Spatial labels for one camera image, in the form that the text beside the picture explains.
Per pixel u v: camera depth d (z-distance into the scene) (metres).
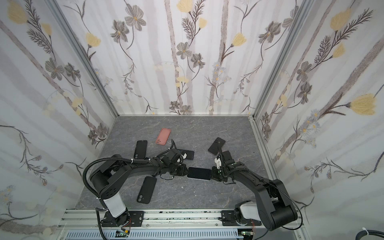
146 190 0.85
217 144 1.04
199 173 0.91
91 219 0.75
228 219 0.73
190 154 1.00
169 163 0.73
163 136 1.08
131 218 0.73
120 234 0.73
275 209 0.42
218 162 0.84
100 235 0.69
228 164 0.69
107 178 0.47
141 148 1.02
